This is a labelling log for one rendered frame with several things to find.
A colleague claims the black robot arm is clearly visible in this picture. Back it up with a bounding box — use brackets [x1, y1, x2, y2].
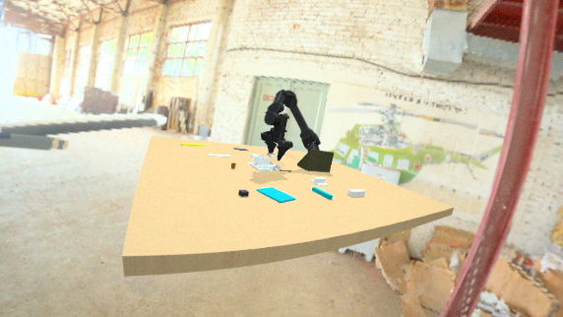
[261, 90, 321, 152]

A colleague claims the cyan flat rectangular plate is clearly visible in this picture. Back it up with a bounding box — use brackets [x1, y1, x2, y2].
[256, 187, 296, 203]

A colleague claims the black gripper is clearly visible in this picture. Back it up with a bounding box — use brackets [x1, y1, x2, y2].
[265, 126, 293, 160]

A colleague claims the cyan cylinder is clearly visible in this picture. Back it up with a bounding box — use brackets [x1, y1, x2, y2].
[312, 187, 334, 200]

